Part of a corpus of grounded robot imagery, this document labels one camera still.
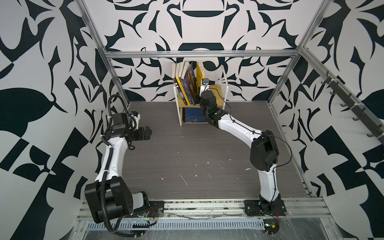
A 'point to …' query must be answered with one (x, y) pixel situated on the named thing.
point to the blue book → (195, 115)
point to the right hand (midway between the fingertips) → (200, 86)
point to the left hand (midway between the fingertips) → (141, 130)
